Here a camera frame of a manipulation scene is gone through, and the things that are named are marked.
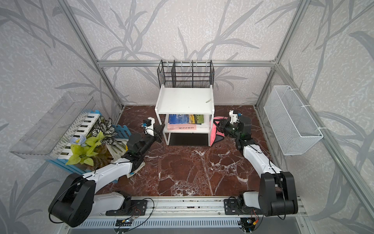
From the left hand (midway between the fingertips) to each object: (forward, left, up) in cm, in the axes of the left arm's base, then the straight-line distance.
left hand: (162, 123), depth 80 cm
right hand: (+1, -28, +2) cm, 28 cm away
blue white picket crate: (-8, +38, +5) cm, 39 cm away
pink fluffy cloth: (-5, -30, -3) cm, 30 cm away
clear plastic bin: (-14, +49, +7) cm, 51 cm away
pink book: (0, -10, -3) cm, 11 cm away
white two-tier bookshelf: (0, -13, +11) cm, 17 cm away
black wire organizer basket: (+41, -11, +6) cm, 43 cm away
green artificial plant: (-15, +38, -2) cm, 41 cm away
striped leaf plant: (-5, +29, +2) cm, 29 cm away
